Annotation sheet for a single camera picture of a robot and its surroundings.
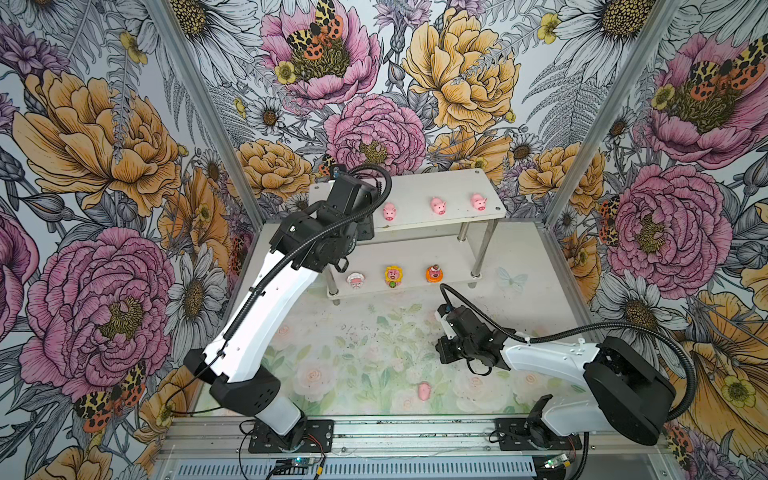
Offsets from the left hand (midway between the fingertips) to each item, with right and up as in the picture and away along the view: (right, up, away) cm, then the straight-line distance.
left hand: (348, 226), depth 67 cm
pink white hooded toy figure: (-2, -14, +25) cm, 28 cm away
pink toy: (+23, -13, +27) cm, 37 cm away
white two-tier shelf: (+19, -1, +9) cm, 21 cm away
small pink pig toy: (+18, -42, +13) cm, 47 cm away
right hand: (+23, -36, +19) cm, 47 cm away
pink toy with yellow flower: (+10, -13, +25) cm, 30 cm away
